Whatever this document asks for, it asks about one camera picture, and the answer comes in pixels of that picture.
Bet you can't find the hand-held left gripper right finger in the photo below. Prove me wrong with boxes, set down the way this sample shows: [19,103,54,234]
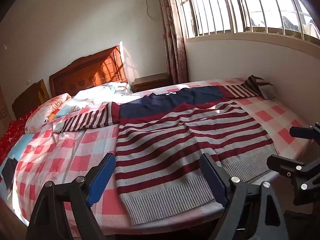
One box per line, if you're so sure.
[199,153,292,240]

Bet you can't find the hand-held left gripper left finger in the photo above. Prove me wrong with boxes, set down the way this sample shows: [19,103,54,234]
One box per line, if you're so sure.
[26,152,116,240]

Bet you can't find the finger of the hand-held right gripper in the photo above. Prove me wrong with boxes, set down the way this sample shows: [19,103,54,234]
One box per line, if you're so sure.
[266,154,320,206]
[289,122,320,146]

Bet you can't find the red grey striped sweater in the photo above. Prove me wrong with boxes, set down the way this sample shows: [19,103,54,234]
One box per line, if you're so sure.
[52,75,279,226]

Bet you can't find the pink checkered bed sheet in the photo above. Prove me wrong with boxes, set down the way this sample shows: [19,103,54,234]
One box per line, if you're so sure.
[10,77,315,233]

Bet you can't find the light blue floral quilt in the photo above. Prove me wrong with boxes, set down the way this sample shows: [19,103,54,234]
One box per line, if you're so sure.
[54,82,133,119]

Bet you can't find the light blue cloth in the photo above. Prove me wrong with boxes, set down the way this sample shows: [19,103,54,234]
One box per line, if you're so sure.
[0,134,34,170]

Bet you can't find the pink floral pillow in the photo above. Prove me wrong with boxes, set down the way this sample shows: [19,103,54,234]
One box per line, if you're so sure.
[25,93,72,133]

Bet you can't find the dark flat object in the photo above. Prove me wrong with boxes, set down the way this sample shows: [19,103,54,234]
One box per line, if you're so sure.
[1,157,18,195]

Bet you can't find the red patterned blanket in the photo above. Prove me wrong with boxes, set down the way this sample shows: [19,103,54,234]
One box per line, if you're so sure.
[0,106,40,163]

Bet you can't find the small plain wooden headboard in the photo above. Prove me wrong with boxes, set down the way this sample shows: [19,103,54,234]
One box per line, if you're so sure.
[12,79,50,120]

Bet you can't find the carved wooden headboard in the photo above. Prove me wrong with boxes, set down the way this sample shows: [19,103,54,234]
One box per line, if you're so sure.
[49,45,128,98]

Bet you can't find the wooden nightstand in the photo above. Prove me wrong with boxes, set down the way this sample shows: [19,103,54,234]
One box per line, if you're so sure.
[132,73,172,93]

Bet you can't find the brown cardboard box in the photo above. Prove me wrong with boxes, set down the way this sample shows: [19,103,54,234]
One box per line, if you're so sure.
[0,82,12,130]

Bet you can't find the barred window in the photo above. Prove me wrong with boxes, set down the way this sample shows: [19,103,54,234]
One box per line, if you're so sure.
[184,0,320,40]

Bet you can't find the pink floral curtain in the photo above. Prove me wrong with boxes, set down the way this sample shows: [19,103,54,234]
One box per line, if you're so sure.
[155,0,188,83]

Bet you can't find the air conditioner cable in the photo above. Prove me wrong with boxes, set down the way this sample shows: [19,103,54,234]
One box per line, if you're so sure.
[142,0,163,22]

